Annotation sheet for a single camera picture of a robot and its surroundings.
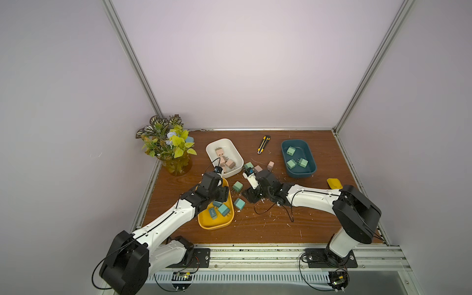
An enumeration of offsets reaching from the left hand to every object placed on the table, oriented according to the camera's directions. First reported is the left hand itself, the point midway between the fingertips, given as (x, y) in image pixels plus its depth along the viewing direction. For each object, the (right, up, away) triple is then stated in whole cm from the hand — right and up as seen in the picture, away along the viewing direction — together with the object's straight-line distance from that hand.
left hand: (225, 187), depth 85 cm
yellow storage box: (-10, -15, -1) cm, 18 cm away
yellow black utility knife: (+21, +21, +28) cm, 41 cm away
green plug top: (+12, +9, +16) cm, 22 cm away
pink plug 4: (-5, +16, +22) cm, 28 cm away
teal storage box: (+41, +13, +19) cm, 47 cm away
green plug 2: (+37, +17, +22) cm, 46 cm away
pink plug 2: (+24, +9, +15) cm, 30 cm away
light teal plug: (-4, -9, +2) cm, 10 cm away
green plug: (+36, +10, +16) cm, 40 cm away
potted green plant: (-25, +22, -4) cm, 33 cm away
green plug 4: (+6, -1, +8) cm, 10 cm away
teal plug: (-6, -11, -3) cm, 13 cm away
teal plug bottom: (+6, -8, +2) cm, 10 cm away
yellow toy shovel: (+57, 0, +10) cm, 58 cm away
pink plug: (+17, +7, +16) cm, 24 cm away
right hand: (+9, 0, +1) cm, 9 cm away
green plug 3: (+42, +11, +16) cm, 46 cm away
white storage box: (+1, +17, +23) cm, 28 cm away
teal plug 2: (-1, -10, 0) cm, 10 cm away
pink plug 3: (+2, +10, +16) cm, 19 cm away
